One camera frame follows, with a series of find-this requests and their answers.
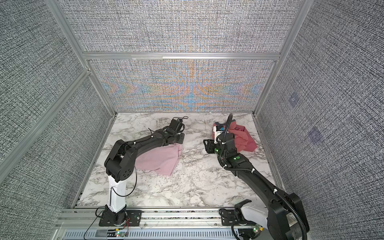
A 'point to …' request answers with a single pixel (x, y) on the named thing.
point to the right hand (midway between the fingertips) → (206, 139)
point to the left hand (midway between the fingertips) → (181, 136)
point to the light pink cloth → (162, 159)
